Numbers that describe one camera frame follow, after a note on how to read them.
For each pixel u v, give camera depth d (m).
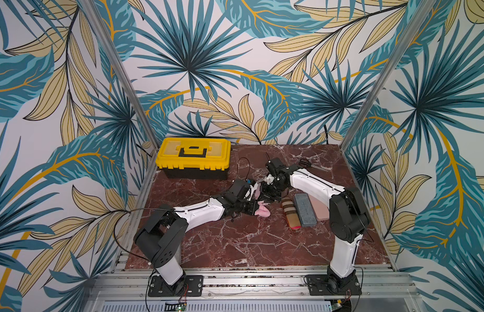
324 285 0.74
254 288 0.74
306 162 1.13
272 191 0.79
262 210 0.87
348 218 0.50
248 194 0.74
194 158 0.91
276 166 0.76
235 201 0.69
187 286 0.73
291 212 0.90
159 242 0.45
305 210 0.90
